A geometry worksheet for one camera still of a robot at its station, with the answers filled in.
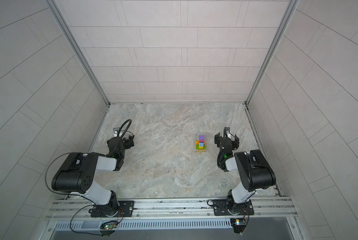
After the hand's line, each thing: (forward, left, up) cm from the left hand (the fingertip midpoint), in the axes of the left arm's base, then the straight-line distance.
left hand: (126, 133), depth 94 cm
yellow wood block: (-9, -46, -1) cm, 47 cm away
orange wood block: (-4, -45, -3) cm, 45 cm away
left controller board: (-47, -5, 0) cm, 48 cm away
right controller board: (-46, -63, -5) cm, 78 cm away
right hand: (0, -64, +1) cm, 64 cm away
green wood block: (-9, -45, -2) cm, 46 cm away
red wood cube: (-7, -47, +3) cm, 48 cm away
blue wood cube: (-9, -47, +2) cm, 48 cm away
